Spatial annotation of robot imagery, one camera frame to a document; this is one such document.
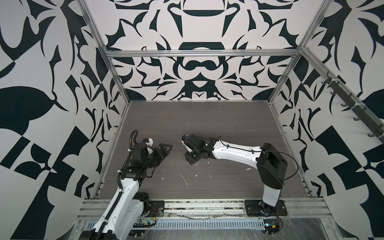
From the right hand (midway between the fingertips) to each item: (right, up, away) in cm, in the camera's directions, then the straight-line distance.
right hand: (187, 157), depth 84 cm
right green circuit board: (+40, -29, -13) cm, 51 cm away
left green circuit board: (-20, -27, -14) cm, 36 cm away
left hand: (-10, +6, -4) cm, 12 cm away
